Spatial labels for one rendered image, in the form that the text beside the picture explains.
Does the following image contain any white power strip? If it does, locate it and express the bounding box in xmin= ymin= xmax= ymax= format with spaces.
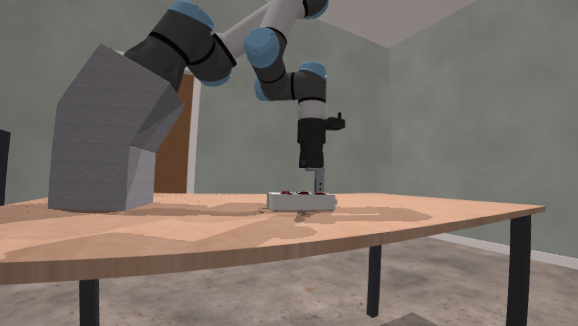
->
xmin=266 ymin=191 xmax=336 ymax=211

